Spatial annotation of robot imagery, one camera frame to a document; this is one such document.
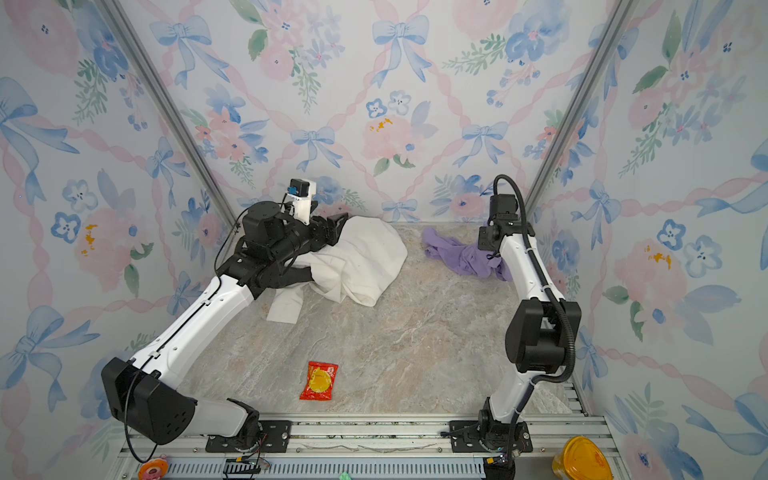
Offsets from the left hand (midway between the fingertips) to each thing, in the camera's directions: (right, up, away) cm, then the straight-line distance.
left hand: (331, 204), depth 71 cm
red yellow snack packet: (-5, -46, +11) cm, 48 cm away
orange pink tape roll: (-39, -60, -3) cm, 72 cm away
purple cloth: (+41, -13, +32) cm, 54 cm away
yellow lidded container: (+54, -55, -8) cm, 77 cm away
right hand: (+46, -7, +19) cm, 51 cm away
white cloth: (+5, -16, +27) cm, 32 cm away
